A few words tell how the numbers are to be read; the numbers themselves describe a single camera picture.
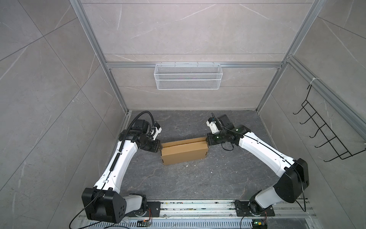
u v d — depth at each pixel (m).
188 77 1.01
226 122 0.62
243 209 0.73
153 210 0.73
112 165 0.43
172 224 0.70
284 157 0.45
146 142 0.63
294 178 0.41
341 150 0.60
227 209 0.75
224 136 0.59
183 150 0.78
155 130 0.68
